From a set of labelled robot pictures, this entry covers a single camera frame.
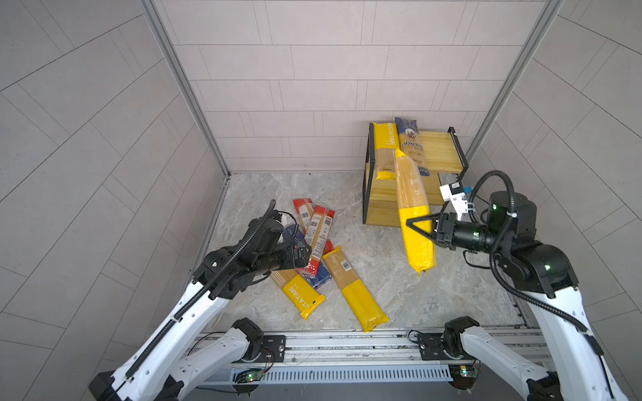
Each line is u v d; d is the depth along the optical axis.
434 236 0.50
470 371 0.68
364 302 0.78
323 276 0.83
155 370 0.36
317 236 0.90
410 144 0.77
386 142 0.78
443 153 0.78
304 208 1.00
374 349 0.72
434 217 0.52
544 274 0.38
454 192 0.53
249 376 0.65
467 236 0.48
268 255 0.50
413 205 0.56
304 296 0.79
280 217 0.61
